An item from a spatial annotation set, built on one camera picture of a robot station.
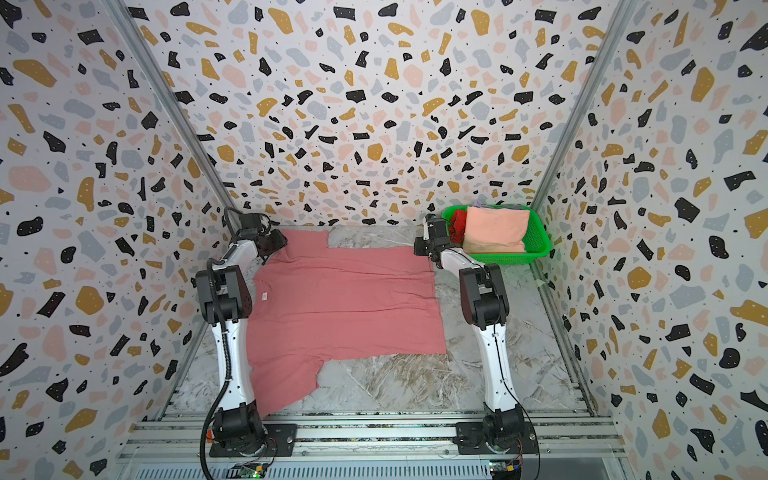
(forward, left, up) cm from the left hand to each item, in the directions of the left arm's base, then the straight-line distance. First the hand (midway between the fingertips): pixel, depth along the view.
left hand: (282, 233), depth 113 cm
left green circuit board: (-73, -7, -4) cm, 74 cm away
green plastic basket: (-5, -96, 0) cm, 96 cm away
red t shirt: (-4, -65, +7) cm, 65 cm away
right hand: (-3, -50, +2) cm, 50 cm away
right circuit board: (-74, -69, -5) cm, 101 cm away
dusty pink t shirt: (-27, -14, -6) cm, 31 cm away
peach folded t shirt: (-6, -78, +7) cm, 79 cm away
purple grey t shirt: (+4, -73, +10) cm, 74 cm away
